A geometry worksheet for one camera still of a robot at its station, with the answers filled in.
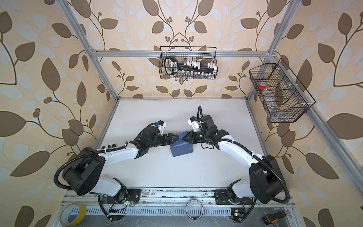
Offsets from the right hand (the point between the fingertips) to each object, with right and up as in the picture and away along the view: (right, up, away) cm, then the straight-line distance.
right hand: (183, 139), depth 80 cm
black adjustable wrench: (-47, -7, +13) cm, 49 cm away
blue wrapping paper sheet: (-1, -5, +1) cm, 6 cm away
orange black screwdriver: (+43, -35, -14) cm, 57 cm away
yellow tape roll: (-56, -36, -10) cm, 67 cm away
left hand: (-6, 0, +5) cm, 8 cm away
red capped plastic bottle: (+46, +31, 0) cm, 55 cm away
